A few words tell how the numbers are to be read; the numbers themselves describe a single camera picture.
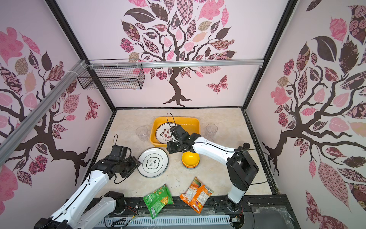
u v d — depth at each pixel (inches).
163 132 40.7
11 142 19.8
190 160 34.6
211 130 40.7
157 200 28.4
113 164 22.4
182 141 25.2
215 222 27.4
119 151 25.0
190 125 42.5
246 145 33.8
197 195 29.2
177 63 36.6
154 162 34.5
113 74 37.2
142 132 39.4
